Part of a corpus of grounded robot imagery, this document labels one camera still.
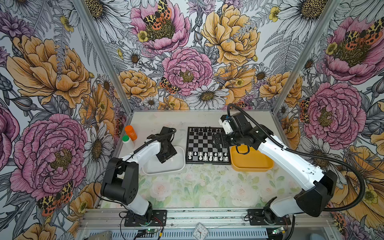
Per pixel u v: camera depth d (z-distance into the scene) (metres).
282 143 0.49
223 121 0.70
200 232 0.69
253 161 0.91
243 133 0.57
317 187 0.40
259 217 0.73
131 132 0.99
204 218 0.76
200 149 0.99
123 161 0.48
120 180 0.45
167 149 0.76
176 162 0.91
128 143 0.94
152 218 0.73
